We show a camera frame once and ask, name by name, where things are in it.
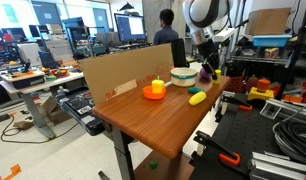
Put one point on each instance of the white desk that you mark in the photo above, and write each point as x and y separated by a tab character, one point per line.
36	90

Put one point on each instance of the red plastic crate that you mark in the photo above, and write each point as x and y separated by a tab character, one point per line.
234	85

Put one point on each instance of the black and white desk device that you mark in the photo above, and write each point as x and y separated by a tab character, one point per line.
24	80

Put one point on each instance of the red bowl with toys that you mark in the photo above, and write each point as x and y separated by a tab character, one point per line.
59	72

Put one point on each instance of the purple toy ball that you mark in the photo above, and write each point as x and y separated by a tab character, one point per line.
203	74

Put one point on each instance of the colourful toy cube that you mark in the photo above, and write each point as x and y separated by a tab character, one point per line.
271	53

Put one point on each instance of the green oval toy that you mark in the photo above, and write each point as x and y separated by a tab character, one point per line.
194	90

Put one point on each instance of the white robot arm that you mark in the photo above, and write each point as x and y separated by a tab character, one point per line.
203	15

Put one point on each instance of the white bowl with teal band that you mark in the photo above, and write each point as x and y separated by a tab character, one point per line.
183	79

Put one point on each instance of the yellow cylindrical block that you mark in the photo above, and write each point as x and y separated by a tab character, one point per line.
218	76

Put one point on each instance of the black treadmill base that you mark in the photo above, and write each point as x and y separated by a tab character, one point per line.
81	108

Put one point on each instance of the yellow toy bell pepper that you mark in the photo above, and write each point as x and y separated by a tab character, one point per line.
157	86

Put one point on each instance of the blue plastic bin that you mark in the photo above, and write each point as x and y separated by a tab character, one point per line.
270	40

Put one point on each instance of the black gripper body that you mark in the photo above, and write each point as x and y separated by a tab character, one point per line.
208	53

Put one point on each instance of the black tripod pole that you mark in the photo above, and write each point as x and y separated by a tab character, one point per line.
298	46

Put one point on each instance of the black perforated breadboard table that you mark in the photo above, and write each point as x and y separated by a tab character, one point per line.
243	133

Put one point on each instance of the aluminium extrusion bar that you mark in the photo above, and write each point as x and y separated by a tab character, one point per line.
279	166

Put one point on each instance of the computer monitor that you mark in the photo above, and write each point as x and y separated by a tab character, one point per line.
130	28

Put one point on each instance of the brown cardboard panel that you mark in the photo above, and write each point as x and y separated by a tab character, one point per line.
126	71

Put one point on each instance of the yellow toy corn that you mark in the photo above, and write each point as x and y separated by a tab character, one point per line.
197	98

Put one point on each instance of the open cardboard box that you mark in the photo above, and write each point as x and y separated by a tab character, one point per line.
54	111

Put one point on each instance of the black office chair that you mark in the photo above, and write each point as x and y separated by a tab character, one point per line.
178	51

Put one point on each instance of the person in dark shirt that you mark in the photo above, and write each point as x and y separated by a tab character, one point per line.
165	33

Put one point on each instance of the wooden table frame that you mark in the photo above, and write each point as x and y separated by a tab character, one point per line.
123	153

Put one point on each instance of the small green ball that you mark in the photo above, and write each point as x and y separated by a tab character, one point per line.
153	164

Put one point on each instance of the orange plastic plate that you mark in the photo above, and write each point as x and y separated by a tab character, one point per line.
153	94

